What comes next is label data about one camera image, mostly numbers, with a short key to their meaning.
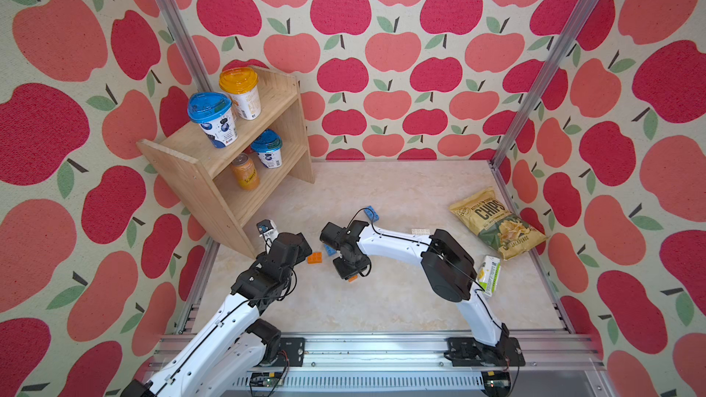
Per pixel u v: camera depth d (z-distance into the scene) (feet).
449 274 1.71
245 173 2.61
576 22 2.58
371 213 3.43
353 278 2.84
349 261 2.51
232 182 2.70
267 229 2.24
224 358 1.84
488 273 2.78
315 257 2.98
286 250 1.91
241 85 2.14
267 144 2.76
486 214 3.10
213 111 1.95
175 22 2.58
